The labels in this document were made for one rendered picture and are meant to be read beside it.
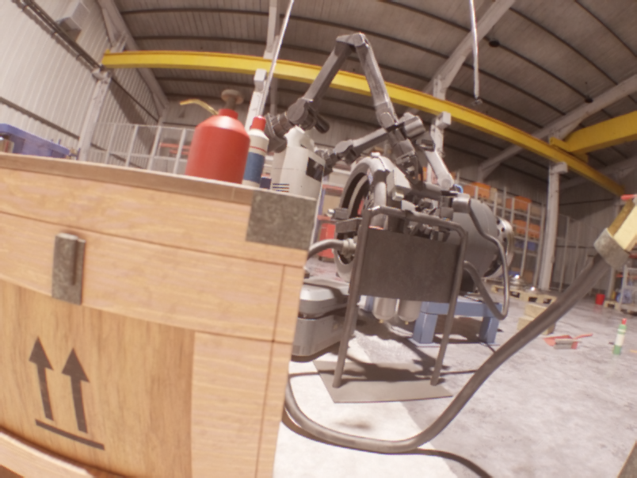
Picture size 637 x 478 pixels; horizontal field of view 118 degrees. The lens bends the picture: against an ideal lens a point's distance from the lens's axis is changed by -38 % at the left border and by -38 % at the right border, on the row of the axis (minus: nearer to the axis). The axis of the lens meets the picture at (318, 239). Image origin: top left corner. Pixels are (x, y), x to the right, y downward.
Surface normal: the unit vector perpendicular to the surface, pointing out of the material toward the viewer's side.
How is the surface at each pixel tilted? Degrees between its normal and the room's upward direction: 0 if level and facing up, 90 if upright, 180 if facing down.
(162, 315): 90
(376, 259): 90
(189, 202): 90
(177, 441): 90
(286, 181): 100
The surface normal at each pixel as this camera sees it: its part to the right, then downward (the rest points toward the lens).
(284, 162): -0.47, -0.08
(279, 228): 0.22, 0.03
